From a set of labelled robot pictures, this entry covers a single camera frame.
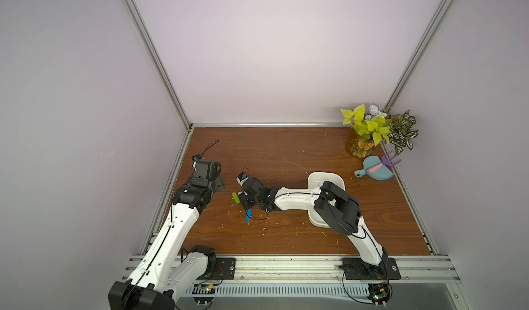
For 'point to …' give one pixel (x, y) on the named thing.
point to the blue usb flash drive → (249, 213)
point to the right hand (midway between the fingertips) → (241, 193)
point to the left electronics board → (203, 288)
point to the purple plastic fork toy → (384, 160)
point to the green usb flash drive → (236, 198)
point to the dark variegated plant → (401, 131)
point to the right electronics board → (380, 293)
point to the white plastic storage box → (315, 180)
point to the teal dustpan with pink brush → (374, 167)
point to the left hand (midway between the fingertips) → (215, 177)
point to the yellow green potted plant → (369, 129)
